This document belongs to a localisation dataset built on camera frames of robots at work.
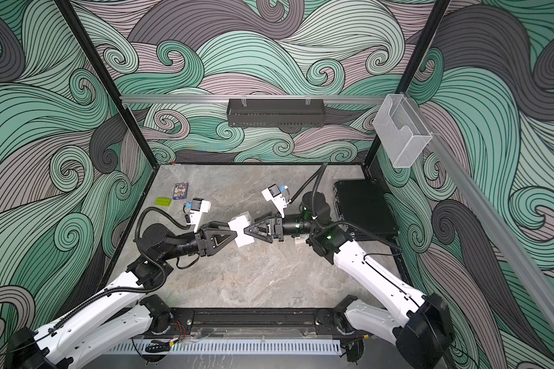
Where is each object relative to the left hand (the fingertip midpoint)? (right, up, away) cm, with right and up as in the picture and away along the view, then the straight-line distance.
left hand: (236, 231), depth 59 cm
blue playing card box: (-34, +9, +48) cm, 59 cm away
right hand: (+3, -1, +1) cm, 3 cm away
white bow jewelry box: (+17, -1, -3) cm, 17 cm away
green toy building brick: (-41, +4, +44) cm, 60 cm away
